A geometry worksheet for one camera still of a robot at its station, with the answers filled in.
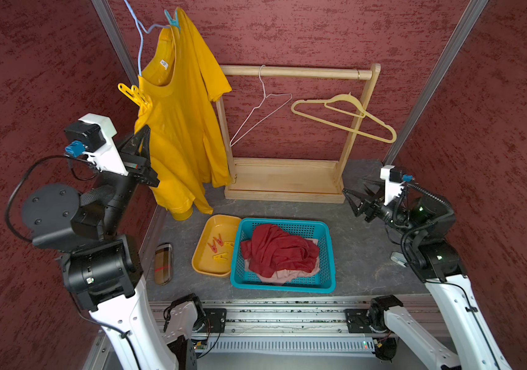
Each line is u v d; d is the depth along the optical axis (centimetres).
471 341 38
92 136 28
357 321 74
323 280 80
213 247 90
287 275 79
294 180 115
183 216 100
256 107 76
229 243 90
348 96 76
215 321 74
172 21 49
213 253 89
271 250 76
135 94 36
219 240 92
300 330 73
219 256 87
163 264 83
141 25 38
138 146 37
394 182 51
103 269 31
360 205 54
